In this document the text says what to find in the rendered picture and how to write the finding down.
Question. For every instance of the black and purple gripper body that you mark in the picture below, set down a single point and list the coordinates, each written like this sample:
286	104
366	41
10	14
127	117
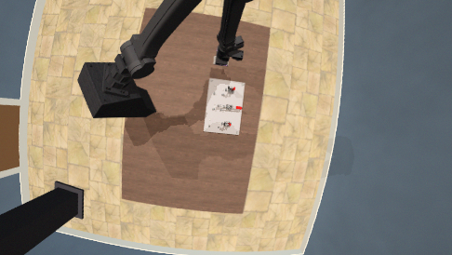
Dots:
219	59

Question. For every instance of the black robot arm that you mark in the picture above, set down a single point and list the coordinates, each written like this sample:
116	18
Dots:
165	20

